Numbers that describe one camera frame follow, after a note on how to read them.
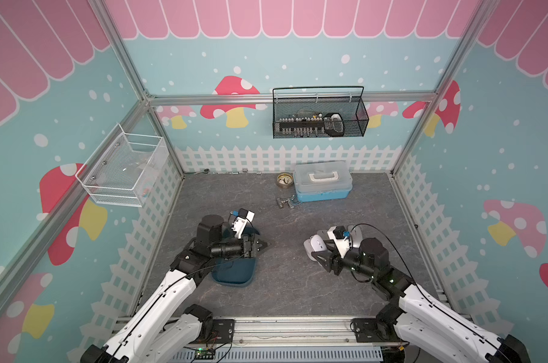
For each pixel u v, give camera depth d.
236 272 0.87
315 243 0.73
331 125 0.90
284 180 1.16
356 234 0.95
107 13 0.70
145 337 0.41
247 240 0.62
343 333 0.74
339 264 0.66
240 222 0.67
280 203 1.06
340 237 0.65
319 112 0.94
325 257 0.69
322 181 1.03
